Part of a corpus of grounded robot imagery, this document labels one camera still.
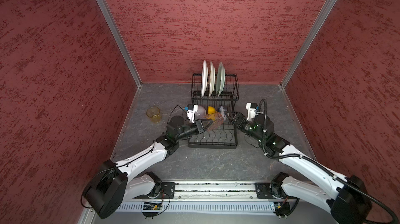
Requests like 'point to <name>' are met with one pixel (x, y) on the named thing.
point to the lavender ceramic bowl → (200, 113)
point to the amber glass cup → (153, 112)
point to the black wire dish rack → (213, 98)
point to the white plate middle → (212, 78)
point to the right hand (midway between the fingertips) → (226, 119)
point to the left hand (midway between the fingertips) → (213, 124)
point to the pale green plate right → (220, 81)
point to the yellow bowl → (211, 110)
